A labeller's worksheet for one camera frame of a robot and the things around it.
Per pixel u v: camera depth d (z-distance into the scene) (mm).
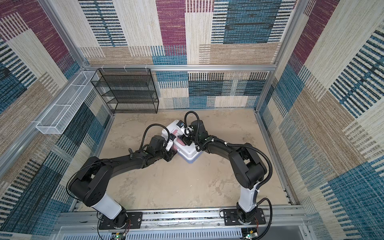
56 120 702
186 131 798
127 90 1110
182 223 729
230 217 731
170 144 822
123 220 687
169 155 807
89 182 454
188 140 826
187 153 841
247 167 489
